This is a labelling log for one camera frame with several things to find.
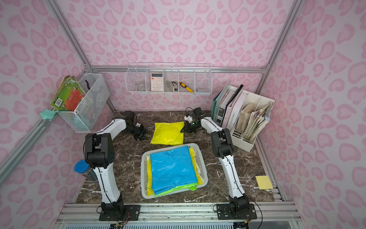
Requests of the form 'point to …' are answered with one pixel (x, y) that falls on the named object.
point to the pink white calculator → (157, 81)
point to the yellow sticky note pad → (263, 182)
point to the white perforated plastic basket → (143, 173)
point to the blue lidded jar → (83, 167)
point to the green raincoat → (192, 187)
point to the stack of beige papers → (249, 124)
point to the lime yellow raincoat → (168, 133)
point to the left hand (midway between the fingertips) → (149, 132)
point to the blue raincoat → (171, 168)
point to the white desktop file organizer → (232, 102)
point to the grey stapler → (169, 86)
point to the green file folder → (215, 102)
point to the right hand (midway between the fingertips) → (180, 130)
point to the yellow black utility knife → (185, 86)
